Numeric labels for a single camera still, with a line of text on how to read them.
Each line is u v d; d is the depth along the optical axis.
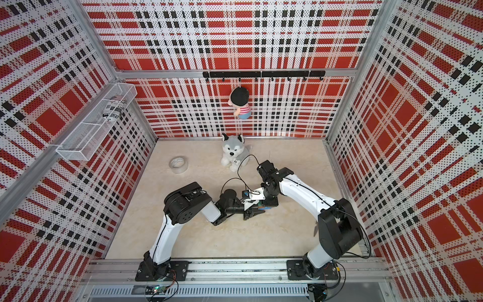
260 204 0.82
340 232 0.43
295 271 0.72
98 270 0.77
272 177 0.62
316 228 0.86
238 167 1.03
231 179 0.77
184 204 0.57
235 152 0.94
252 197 0.74
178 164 1.07
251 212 0.84
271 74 0.89
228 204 0.80
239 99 0.93
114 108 0.77
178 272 0.73
